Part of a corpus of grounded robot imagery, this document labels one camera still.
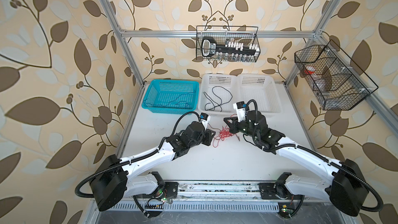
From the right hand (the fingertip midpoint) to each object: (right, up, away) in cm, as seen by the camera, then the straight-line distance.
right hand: (224, 120), depth 77 cm
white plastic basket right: (+34, +18, +38) cm, 54 cm away
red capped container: (+45, +26, +3) cm, 52 cm away
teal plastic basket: (-35, +13, +35) cm, 51 cm away
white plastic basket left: (0, +15, +38) cm, 41 cm away
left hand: (-5, -6, +1) cm, 7 cm away
